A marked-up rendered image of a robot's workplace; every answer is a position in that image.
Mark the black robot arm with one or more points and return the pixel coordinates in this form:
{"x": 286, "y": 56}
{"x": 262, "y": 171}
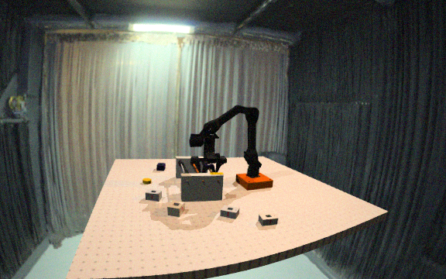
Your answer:
{"x": 204, "y": 137}

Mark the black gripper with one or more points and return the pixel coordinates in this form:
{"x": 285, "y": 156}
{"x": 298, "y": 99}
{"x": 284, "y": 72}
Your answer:
{"x": 197, "y": 160}

